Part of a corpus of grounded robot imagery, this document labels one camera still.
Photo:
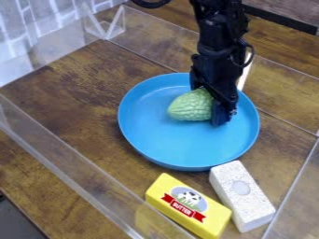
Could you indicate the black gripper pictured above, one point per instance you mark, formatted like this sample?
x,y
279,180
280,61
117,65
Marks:
x,y
220,59

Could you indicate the green bumpy gourd toy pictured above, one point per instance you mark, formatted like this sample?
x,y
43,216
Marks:
x,y
192,106

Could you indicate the blue round tray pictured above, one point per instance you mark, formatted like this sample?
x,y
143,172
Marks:
x,y
183,145

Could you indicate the black baseboard strip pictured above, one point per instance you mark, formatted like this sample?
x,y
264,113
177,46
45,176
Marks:
x,y
295,24

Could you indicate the white speckled block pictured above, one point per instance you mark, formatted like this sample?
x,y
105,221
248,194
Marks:
x,y
239,192

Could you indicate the yellow butter block toy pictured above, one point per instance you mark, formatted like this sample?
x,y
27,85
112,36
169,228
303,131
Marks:
x,y
188,207

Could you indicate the white sheer curtain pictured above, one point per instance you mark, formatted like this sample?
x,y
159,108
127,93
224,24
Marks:
x,y
41,30

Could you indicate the clear acrylic enclosure wall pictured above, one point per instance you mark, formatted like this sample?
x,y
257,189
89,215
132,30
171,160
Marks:
x,y
71,172

